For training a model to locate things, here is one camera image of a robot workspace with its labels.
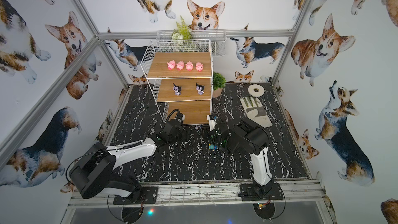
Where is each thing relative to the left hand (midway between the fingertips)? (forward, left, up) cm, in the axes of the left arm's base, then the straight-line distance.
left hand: (188, 127), depth 89 cm
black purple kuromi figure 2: (+10, -7, +22) cm, 25 cm away
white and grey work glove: (+14, -43, -6) cm, 46 cm away
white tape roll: (+32, -50, -9) cm, 59 cm away
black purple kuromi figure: (+10, +4, +21) cm, 24 cm away
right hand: (+2, -6, -5) cm, 8 cm away
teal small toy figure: (-10, -14, -6) cm, 18 cm away
